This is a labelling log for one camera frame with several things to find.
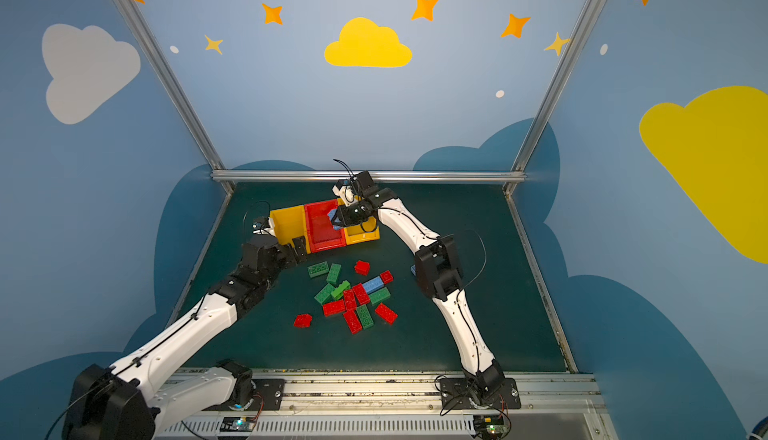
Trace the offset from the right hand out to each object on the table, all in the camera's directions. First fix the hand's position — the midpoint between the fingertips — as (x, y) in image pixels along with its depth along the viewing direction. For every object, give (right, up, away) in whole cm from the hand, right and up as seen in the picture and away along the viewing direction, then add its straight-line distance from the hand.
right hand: (335, 218), depth 95 cm
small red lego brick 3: (-8, -30, -9) cm, 33 cm away
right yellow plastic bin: (+10, -4, 0) cm, 11 cm away
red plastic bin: (-6, -6, +10) cm, 14 cm away
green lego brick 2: (-1, -18, 0) cm, 18 cm away
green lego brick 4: (+2, -23, -5) cm, 23 cm away
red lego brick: (+17, -28, -9) cm, 34 cm away
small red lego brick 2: (+17, -19, -2) cm, 25 cm away
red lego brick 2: (+1, -27, -7) cm, 28 cm away
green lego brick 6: (+10, -29, -9) cm, 32 cm away
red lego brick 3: (+9, -24, -4) cm, 26 cm away
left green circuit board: (-19, -49, -25) cm, 58 cm away
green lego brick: (-6, -17, 0) cm, 18 cm away
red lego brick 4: (+5, -25, -5) cm, 26 cm away
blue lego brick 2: (+13, -21, -2) cm, 25 cm away
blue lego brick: (+26, -17, +1) cm, 31 cm away
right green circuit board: (+42, -51, -24) cm, 70 cm away
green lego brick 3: (-2, -24, -5) cm, 24 cm away
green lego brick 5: (+15, -24, -5) cm, 28 cm away
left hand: (-9, -7, -12) cm, 17 cm away
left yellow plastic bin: (-17, -2, +6) cm, 18 cm away
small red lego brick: (+9, -16, 0) cm, 19 cm away
